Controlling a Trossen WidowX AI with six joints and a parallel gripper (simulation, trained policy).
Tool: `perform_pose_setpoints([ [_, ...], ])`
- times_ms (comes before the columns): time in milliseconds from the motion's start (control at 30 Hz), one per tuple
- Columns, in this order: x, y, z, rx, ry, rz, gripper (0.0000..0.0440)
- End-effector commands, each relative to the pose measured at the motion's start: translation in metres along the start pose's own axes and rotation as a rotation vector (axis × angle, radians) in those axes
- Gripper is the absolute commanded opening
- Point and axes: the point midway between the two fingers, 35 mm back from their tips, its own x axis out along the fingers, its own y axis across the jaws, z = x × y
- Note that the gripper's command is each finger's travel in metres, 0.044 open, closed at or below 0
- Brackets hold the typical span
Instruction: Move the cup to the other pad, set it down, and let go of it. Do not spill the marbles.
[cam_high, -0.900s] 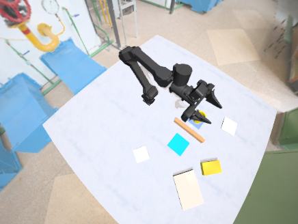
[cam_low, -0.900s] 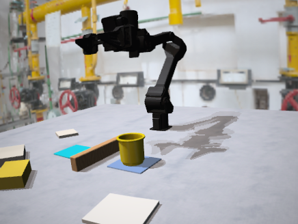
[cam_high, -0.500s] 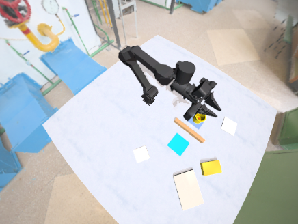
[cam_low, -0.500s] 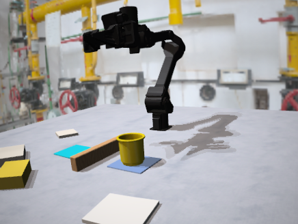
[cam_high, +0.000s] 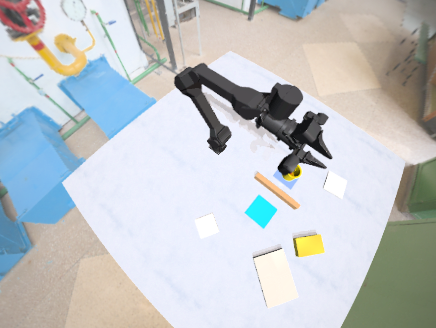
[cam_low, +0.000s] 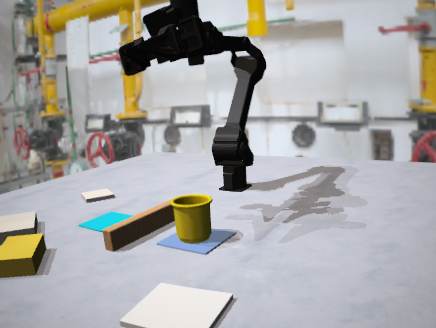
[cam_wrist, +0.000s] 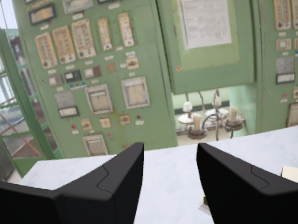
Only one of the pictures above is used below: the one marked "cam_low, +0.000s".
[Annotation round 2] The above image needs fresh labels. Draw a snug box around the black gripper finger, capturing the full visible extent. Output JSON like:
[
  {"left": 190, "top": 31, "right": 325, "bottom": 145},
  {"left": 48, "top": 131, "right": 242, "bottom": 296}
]
[
  {"left": 124, "top": 36, "right": 151, "bottom": 70},
  {"left": 137, "top": 24, "right": 182, "bottom": 59}
]

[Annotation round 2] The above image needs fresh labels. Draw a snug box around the white flat square slab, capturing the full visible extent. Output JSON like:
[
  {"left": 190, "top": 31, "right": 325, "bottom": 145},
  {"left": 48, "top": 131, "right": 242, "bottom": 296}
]
[{"left": 119, "top": 283, "right": 233, "bottom": 328}]

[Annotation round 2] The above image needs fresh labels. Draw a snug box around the light brown wooden bar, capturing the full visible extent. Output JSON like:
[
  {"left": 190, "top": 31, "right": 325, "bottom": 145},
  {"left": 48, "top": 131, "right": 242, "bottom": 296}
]
[{"left": 103, "top": 200, "right": 175, "bottom": 252}]

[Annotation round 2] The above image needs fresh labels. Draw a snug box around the yellow rectangular block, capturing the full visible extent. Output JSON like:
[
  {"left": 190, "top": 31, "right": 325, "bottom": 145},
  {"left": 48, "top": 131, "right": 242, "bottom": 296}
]
[{"left": 0, "top": 233, "right": 47, "bottom": 278}]

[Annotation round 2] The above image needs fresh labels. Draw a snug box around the cream flat rectangular block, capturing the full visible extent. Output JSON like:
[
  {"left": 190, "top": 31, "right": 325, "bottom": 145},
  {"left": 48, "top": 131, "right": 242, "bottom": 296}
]
[{"left": 0, "top": 211, "right": 38, "bottom": 245}]

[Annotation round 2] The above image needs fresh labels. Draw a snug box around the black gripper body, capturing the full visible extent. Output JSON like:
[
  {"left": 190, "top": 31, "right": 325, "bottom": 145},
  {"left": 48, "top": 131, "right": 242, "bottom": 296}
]
[{"left": 118, "top": 15, "right": 208, "bottom": 76}]

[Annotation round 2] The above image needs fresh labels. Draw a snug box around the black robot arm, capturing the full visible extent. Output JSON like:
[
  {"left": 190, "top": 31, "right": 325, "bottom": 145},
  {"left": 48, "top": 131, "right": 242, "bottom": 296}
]
[{"left": 143, "top": 0, "right": 266, "bottom": 192}]

